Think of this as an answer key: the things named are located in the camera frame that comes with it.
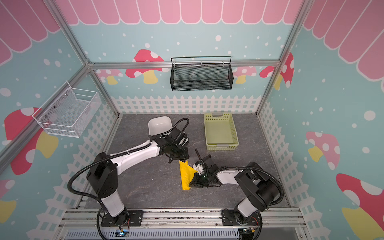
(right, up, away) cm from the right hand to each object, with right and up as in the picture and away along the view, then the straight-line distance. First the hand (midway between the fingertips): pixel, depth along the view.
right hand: (188, 185), depth 84 cm
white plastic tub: (-24, +35, +28) cm, 51 cm away
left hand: (0, +14, 0) cm, 14 cm away
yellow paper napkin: (-1, +5, +5) cm, 7 cm away
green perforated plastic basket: (+22, +30, +25) cm, 45 cm away
